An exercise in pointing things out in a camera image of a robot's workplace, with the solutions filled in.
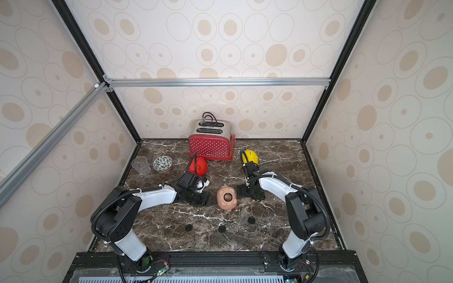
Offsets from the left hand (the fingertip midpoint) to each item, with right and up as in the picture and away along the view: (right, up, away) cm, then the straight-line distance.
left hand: (216, 202), depth 87 cm
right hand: (+18, +2, +4) cm, 19 cm away
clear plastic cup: (-46, +18, +17) cm, 52 cm away
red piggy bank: (-9, +17, +9) cm, 21 cm away
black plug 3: (+17, -8, -1) cm, 19 cm away
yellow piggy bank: (+18, +23, +9) cm, 31 cm away
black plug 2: (+3, -12, -3) cm, 12 cm away
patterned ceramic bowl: (-34, +19, +19) cm, 43 cm away
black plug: (-13, -11, -4) cm, 17 cm away
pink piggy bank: (+5, +3, -2) cm, 6 cm away
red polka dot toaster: (-3, +32, +11) cm, 34 cm away
